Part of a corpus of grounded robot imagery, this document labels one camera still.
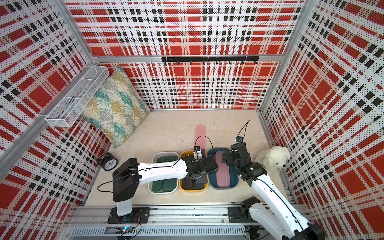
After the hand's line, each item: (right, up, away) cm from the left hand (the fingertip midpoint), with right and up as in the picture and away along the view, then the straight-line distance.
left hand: (205, 166), depth 83 cm
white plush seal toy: (+34, +7, -10) cm, 36 cm away
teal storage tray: (+17, -7, +2) cm, 18 cm away
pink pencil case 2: (+11, -5, +3) cm, 12 cm away
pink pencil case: (-3, +20, +27) cm, 33 cm away
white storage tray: (-30, +2, +4) cm, 31 cm away
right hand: (+16, +8, -3) cm, 18 cm away
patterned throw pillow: (-53, +34, +5) cm, 63 cm away
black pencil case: (-9, -8, -5) cm, 13 cm away
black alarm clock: (-57, +2, +3) cm, 57 cm away
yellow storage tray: (-9, +6, +8) cm, 13 cm away
